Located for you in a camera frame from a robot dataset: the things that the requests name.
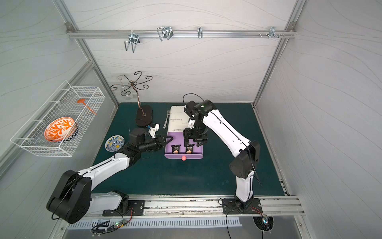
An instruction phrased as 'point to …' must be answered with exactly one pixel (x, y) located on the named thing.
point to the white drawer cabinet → (178, 119)
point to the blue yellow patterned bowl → (114, 143)
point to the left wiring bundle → (117, 225)
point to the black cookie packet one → (175, 148)
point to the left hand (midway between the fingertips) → (172, 140)
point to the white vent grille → (158, 222)
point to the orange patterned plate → (60, 129)
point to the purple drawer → (178, 139)
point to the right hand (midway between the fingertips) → (190, 144)
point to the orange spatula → (83, 100)
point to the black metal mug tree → (144, 113)
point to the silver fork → (168, 113)
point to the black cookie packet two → (189, 148)
